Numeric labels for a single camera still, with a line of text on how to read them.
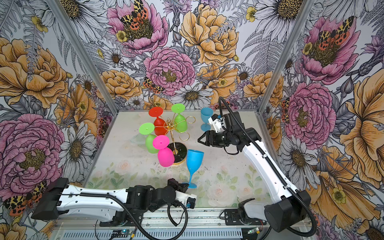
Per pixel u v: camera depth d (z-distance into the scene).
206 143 0.64
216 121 0.68
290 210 0.38
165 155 0.73
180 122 0.81
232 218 0.73
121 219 0.65
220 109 0.65
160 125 0.84
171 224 0.57
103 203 0.47
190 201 0.58
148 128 0.73
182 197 0.60
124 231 0.71
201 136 0.69
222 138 0.62
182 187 0.67
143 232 0.47
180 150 0.97
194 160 0.71
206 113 1.01
